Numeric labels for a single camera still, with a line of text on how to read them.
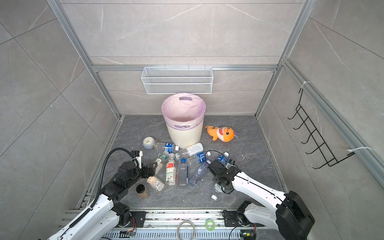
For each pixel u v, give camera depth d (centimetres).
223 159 89
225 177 58
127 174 61
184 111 104
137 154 72
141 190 73
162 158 92
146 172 71
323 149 63
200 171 88
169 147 95
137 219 73
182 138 90
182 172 90
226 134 98
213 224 73
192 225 70
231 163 76
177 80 100
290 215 40
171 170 84
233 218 74
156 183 80
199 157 90
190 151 93
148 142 99
